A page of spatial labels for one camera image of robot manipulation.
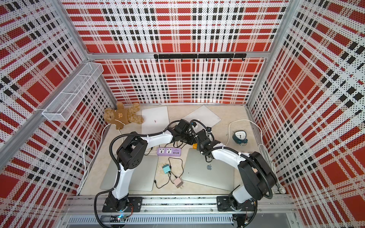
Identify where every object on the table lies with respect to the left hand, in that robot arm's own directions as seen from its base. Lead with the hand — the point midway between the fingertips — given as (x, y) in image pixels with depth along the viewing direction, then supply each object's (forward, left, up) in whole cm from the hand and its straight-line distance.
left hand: (198, 141), depth 95 cm
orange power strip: (-6, +2, +4) cm, 7 cm away
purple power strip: (-8, +19, 0) cm, 21 cm away
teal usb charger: (-18, +20, -1) cm, 27 cm away
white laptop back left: (+19, +32, -1) cm, 38 cm away
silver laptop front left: (-24, +32, 0) cm, 40 cm away
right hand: (-4, -4, +3) cm, 6 cm away
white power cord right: (-1, -46, -6) cm, 47 cm away
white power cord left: (-30, +68, -2) cm, 74 cm away
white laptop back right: (+25, -6, -3) cm, 26 cm away
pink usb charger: (-26, +12, -1) cm, 29 cm away
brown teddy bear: (+19, +57, +4) cm, 60 cm away
